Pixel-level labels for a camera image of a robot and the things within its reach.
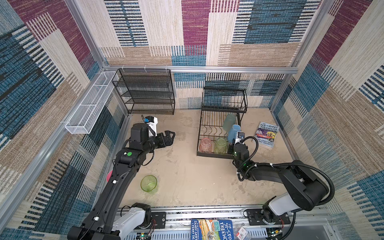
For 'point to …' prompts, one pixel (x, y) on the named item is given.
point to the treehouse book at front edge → (212, 229)
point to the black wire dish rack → (221, 121)
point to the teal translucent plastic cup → (229, 121)
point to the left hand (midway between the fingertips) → (168, 134)
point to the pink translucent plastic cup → (205, 145)
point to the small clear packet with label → (242, 234)
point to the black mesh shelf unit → (146, 90)
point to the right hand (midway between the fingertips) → (236, 141)
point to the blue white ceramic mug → (232, 133)
